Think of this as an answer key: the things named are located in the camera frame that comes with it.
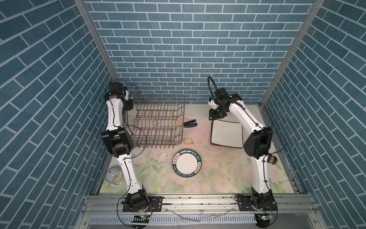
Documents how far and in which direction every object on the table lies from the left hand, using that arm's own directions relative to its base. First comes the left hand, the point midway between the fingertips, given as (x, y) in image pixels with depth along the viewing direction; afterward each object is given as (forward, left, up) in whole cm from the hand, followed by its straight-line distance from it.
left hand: (132, 105), depth 95 cm
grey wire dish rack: (0, -16, -17) cm, 23 cm away
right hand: (-8, -54, -3) cm, 55 cm away
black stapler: (-3, -40, -16) cm, 43 cm away
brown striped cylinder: (-32, -90, -14) cm, 97 cm away
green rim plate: (-34, -37, -15) cm, 53 cm away
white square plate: (-8, -68, -21) cm, 71 cm away
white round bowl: (-42, +1, -11) cm, 44 cm away
